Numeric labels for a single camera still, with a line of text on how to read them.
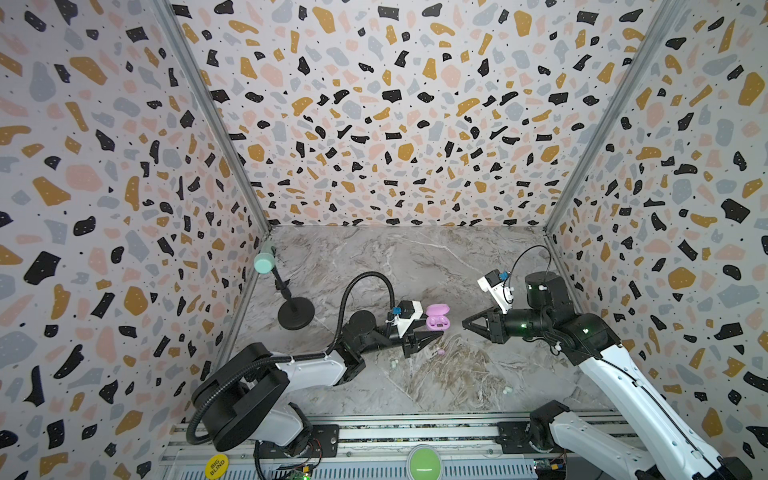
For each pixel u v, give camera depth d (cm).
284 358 48
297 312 95
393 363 86
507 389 82
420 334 70
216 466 70
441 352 89
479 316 64
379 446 73
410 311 62
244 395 42
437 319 72
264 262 66
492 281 63
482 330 64
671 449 39
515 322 61
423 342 70
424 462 70
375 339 63
